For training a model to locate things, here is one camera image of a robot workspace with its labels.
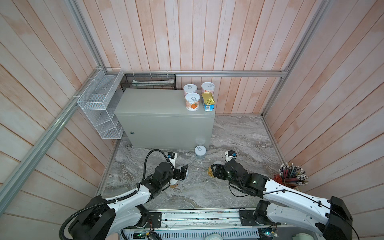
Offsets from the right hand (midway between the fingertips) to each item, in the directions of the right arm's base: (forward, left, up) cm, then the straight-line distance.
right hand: (215, 167), depth 80 cm
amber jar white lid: (-8, +22, -4) cm, 24 cm away
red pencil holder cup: (-3, -40, -1) cm, 40 cm away
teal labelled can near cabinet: (+13, +7, -7) cm, 16 cm away
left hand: (+2, +19, -4) cm, 19 cm away
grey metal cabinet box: (+18, +31, +19) cm, 40 cm away
